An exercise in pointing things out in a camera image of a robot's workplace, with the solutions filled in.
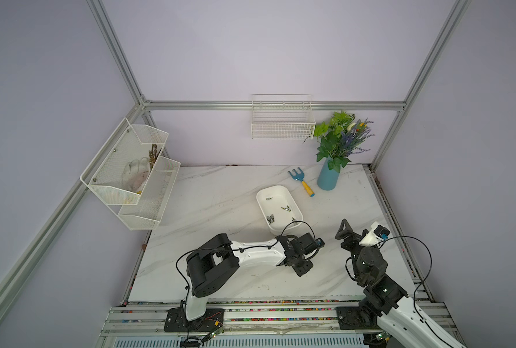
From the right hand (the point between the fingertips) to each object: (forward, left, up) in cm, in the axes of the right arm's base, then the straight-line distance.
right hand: (352, 227), depth 79 cm
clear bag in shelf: (+16, +79, +15) cm, 82 cm away
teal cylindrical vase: (+34, 0, -10) cm, 35 cm away
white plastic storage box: (+20, +25, -16) cm, 36 cm away
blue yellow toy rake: (+41, +12, -15) cm, 45 cm away
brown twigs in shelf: (+25, +75, +17) cm, 80 cm away
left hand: (-8, +18, -14) cm, 24 cm away
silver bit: (+14, +19, -15) cm, 28 cm away
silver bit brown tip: (+26, +29, -15) cm, 42 cm away
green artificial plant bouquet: (+32, +1, +17) cm, 36 cm away
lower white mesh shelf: (+13, +84, -7) cm, 85 cm away
